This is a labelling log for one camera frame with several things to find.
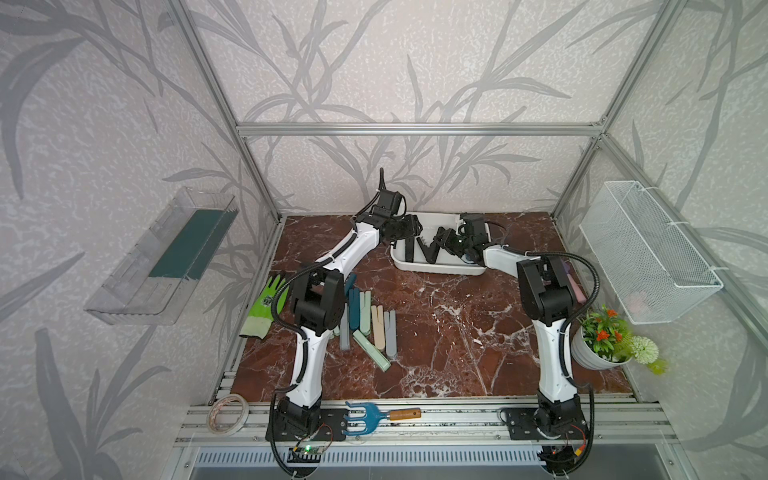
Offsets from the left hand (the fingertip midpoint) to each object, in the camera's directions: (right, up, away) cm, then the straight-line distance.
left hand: (417, 227), depth 96 cm
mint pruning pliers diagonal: (-13, -36, -13) cm, 40 cm away
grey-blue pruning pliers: (-8, -32, -9) cm, 34 cm away
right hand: (+7, -3, +10) cm, 12 cm away
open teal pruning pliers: (-23, -18, +4) cm, 29 cm away
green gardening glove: (-50, -29, -2) cm, 58 cm away
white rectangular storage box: (+10, -12, +7) cm, 17 cm away
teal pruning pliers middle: (-20, -23, -1) cm, 31 cm away
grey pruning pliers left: (-22, -30, -9) cm, 39 cm away
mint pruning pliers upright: (-16, -26, -4) cm, 31 cm away
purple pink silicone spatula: (+54, -19, +5) cm, 57 cm away
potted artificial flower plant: (+45, -29, -23) cm, 58 cm away
